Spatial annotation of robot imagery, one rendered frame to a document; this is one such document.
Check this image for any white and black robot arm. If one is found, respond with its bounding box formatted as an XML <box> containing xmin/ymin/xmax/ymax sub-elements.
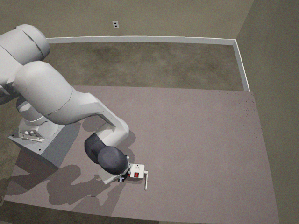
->
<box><xmin>0</xmin><ymin>24</ymin><xmax>129</xmax><ymax>185</ymax></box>

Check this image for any white power strip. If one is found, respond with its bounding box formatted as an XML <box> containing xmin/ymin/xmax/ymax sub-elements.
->
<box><xmin>127</xmin><ymin>164</ymin><xmax>148</xmax><ymax>190</ymax></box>

